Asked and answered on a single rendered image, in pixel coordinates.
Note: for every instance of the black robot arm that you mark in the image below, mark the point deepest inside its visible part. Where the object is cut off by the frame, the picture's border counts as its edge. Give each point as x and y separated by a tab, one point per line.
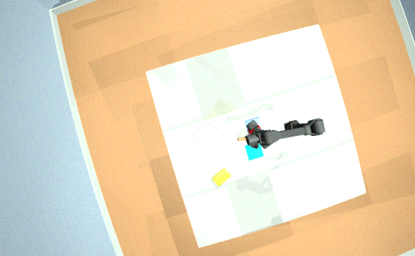
313	127

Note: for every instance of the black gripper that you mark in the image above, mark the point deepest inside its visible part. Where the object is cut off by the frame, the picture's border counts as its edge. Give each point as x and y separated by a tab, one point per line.
253	125

